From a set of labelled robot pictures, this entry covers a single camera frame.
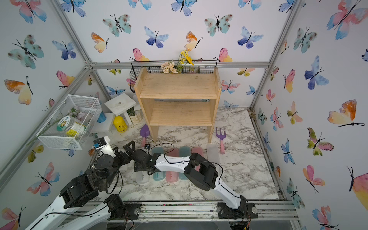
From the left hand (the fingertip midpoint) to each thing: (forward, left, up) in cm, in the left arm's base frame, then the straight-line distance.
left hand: (128, 144), depth 67 cm
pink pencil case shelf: (+11, -34, -28) cm, 46 cm away
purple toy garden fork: (+21, -51, -27) cm, 62 cm away
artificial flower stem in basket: (+18, +31, +4) cm, 36 cm away
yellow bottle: (+27, +18, -16) cm, 36 cm away
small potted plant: (+36, +10, -19) cm, 42 cm away
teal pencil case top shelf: (-5, -10, -27) cm, 29 cm away
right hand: (+1, +1, -24) cm, 24 cm away
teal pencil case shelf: (+11, -25, -28) cm, 39 cm away
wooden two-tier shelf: (+57, -21, -24) cm, 66 cm away
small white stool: (+32, +16, -6) cm, 36 cm away
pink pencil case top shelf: (-6, -18, -27) cm, 33 cm away
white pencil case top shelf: (-6, -1, -25) cm, 26 cm away
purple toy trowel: (+28, +4, -29) cm, 40 cm away
